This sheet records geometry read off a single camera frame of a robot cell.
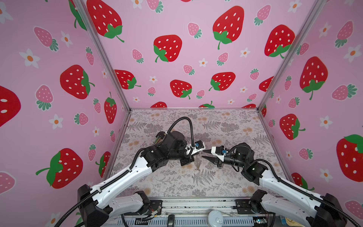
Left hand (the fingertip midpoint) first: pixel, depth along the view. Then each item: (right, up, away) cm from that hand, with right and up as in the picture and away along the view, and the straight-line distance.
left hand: (197, 150), depth 69 cm
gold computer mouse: (+44, -33, -4) cm, 55 cm away
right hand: (+3, -1, 0) cm, 3 cm away
